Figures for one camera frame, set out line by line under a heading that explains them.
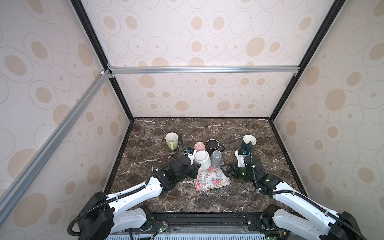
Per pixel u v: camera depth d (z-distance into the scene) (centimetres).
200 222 75
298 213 50
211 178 88
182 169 59
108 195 44
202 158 79
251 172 60
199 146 90
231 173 70
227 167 71
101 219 39
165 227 71
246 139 97
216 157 87
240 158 73
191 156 71
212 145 93
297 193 51
